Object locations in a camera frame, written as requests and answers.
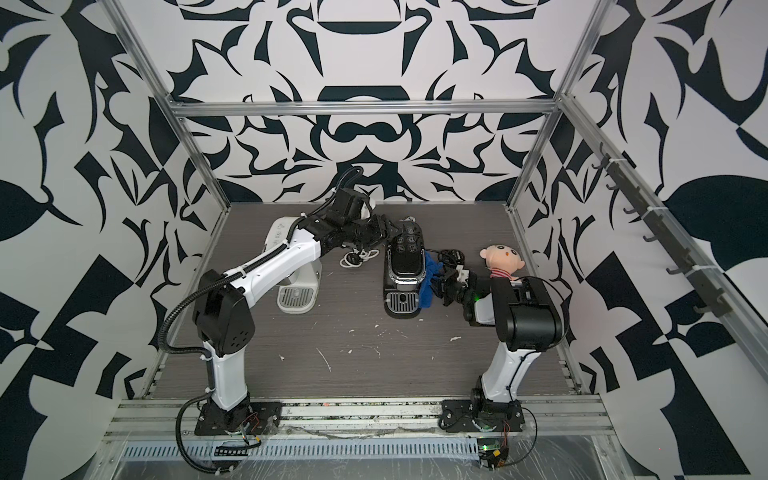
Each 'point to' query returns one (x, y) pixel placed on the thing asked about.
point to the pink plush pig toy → (502, 260)
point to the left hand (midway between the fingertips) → (396, 229)
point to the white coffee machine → (298, 295)
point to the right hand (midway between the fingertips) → (425, 272)
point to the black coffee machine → (405, 272)
